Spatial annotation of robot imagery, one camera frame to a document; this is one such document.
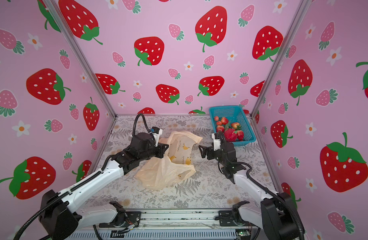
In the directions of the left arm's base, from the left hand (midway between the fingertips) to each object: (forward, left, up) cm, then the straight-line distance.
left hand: (169, 145), depth 77 cm
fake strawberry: (+29, -45, -17) cm, 56 cm away
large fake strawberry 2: (+21, -47, -17) cm, 54 cm away
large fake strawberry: (+35, -38, -18) cm, 54 cm away
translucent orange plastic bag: (-10, -4, -3) cm, 11 cm away
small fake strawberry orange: (+26, -33, -17) cm, 45 cm away
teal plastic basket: (+42, -47, -18) cm, 66 cm away
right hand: (+4, -19, -5) cm, 20 cm away
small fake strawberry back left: (+37, -32, -17) cm, 52 cm away
